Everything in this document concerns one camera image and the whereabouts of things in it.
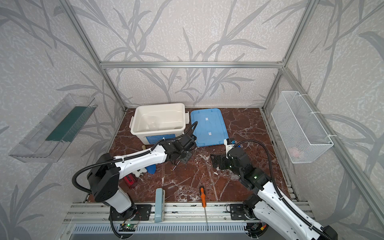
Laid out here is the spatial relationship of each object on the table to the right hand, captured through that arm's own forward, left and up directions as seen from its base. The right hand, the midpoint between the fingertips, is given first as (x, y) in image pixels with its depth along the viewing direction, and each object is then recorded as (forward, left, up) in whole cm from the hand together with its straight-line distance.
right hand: (218, 150), depth 77 cm
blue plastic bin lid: (+28, +3, -20) cm, 35 cm away
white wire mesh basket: (-3, -34, +17) cm, 38 cm away
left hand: (+4, +16, -8) cm, 19 cm away
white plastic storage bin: (+28, +44, -13) cm, 54 cm away
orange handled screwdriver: (-21, +8, -16) cm, 28 cm away
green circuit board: (-32, +46, -18) cm, 59 cm away
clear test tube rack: (-9, -10, -17) cm, 21 cm away
